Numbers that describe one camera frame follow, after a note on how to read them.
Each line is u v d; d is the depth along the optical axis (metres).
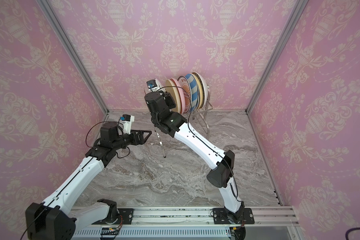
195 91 0.74
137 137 0.68
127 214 0.75
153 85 0.58
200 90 0.71
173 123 0.51
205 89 0.72
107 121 0.61
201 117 0.97
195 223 0.73
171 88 0.69
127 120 0.67
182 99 0.70
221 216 0.73
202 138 0.50
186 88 0.76
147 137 0.72
